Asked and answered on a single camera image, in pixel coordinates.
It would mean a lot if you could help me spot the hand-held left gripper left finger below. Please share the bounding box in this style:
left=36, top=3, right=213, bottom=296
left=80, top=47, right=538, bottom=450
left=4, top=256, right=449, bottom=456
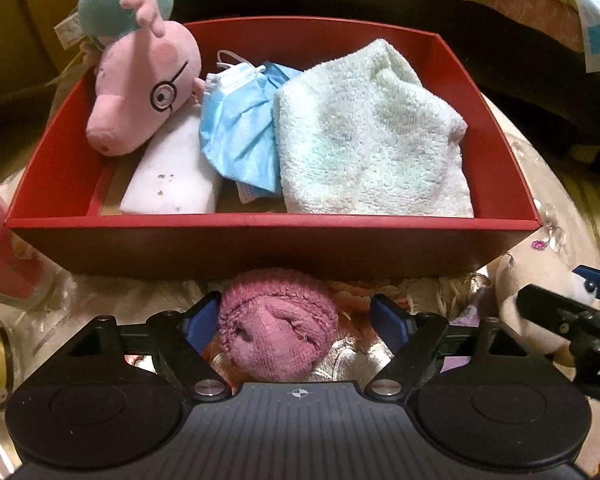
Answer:
left=69, top=290, right=232, bottom=402

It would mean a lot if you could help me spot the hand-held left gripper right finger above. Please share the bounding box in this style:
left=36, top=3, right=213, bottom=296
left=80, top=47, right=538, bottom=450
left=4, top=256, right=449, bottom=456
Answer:
left=362, top=294, right=532, bottom=402

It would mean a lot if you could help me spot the small beige plush doll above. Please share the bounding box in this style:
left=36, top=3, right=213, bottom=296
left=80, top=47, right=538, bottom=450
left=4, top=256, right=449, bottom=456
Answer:
left=494, top=252, right=599, bottom=369

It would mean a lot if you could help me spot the pink sock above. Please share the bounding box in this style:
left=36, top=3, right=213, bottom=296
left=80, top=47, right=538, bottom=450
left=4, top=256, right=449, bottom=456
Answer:
left=216, top=268, right=341, bottom=382

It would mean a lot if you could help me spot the red cardboard box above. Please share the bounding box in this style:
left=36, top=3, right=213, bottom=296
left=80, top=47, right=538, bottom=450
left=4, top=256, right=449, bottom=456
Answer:
left=5, top=16, right=542, bottom=282

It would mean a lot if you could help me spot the white sponge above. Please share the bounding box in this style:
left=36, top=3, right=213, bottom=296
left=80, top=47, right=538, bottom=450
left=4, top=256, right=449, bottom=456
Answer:
left=119, top=116, right=225, bottom=215

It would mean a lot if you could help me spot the light blue towel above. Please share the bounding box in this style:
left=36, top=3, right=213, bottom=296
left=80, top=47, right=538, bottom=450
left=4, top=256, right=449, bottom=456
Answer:
left=272, top=38, right=476, bottom=219

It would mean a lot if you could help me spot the blue face mask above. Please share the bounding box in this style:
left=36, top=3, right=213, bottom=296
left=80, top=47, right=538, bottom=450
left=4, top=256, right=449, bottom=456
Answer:
left=199, top=50, right=304, bottom=205

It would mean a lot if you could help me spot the pink pig plush toy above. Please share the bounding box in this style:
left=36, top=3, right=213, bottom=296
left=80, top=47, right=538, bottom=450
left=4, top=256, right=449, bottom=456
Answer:
left=55, top=0, right=204, bottom=157

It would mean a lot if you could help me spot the red lidded tumbler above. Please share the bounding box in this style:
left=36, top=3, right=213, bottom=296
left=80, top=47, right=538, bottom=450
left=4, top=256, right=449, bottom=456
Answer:
left=0, top=169, right=76, bottom=322

